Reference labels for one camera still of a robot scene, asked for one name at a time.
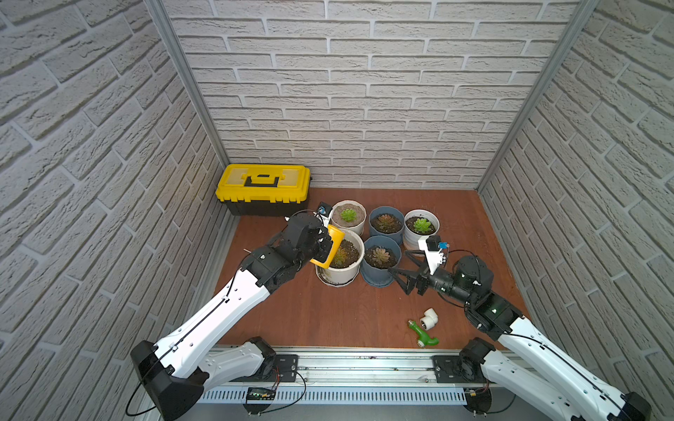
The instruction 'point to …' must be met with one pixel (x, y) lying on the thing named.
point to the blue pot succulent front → (381, 253)
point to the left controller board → (258, 394)
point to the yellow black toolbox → (264, 190)
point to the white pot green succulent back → (348, 215)
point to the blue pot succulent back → (386, 221)
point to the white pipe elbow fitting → (429, 320)
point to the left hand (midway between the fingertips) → (319, 225)
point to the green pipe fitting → (424, 338)
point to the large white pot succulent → (345, 267)
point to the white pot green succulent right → (419, 224)
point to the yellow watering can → (337, 237)
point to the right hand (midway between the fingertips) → (401, 260)
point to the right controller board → (478, 400)
